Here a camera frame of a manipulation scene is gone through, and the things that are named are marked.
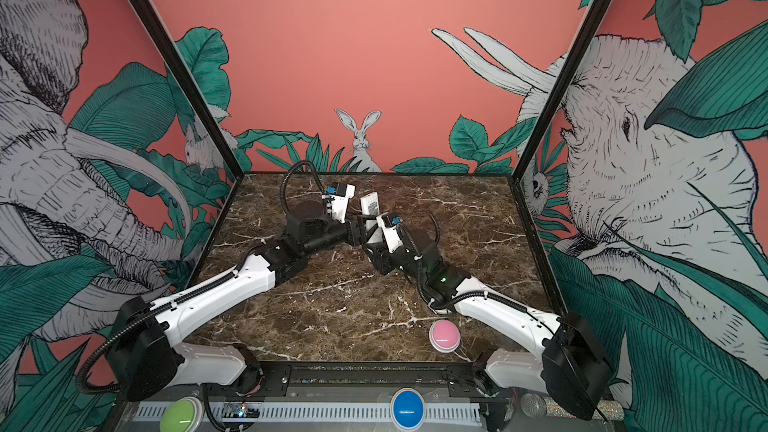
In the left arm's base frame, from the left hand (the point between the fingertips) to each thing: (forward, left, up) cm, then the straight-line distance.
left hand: (376, 214), depth 72 cm
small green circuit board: (-36, +34, -29) cm, 57 cm away
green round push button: (-36, +46, -28) cm, 65 cm away
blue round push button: (-38, -6, -27) cm, 47 cm away
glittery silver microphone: (-39, -36, -24) cm, 58 cm away
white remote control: (+1, +2, +2) cm, 3 cm away
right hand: (-4, +3, -7) cm, 8 cm away
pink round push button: (-22, -18, -28) cm, 39 cm away
